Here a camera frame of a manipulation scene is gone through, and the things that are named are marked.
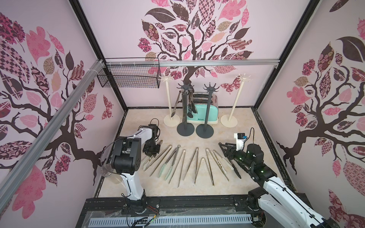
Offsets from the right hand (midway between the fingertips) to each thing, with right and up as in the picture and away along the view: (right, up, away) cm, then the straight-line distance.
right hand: (224, 143), depth 78 cm
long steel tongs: (-23, -9, +16) cm, 29 cm away
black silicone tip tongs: (-18, +22, +8) cm, 30 cm away
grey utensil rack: (-6, +5, +27) cm, 29 cm away
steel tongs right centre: (-6, -8, +17) cm, 20 cm away
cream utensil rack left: (-35, +13, +34) cm, 50 cm away
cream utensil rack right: (+14, +12, +32) cm, 37 cm away
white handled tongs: (0, -15, +10) cm, 18 cm away
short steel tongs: (-14, -17, +8) cm, 24 cm away
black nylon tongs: (+8, -15, +9) cm, 19 cm away
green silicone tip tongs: (-32, -11, +13) cm, 36 cm away
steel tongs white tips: (-46, -14, +9) cm, 49 cm away
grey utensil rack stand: (-21, +6, +29) cm, 36 cm away
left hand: (-43, -12, +14) cm, 46 cm away
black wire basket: (-58, +46, +17) cm, 76 cm away
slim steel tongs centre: (-14, -8, +17) cm, 23 cm away
